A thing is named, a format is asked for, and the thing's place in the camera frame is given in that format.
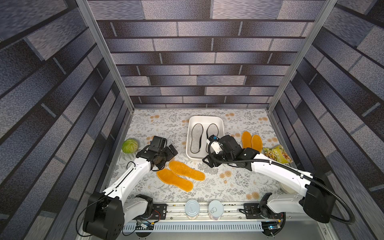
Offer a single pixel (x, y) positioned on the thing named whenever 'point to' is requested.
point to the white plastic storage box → (205, 120)
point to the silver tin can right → (215, 209)
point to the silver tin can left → (192, 208)
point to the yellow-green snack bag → (278, 153)
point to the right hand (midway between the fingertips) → (206, 156)
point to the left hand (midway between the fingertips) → (174, 154)
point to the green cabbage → (130, 146)
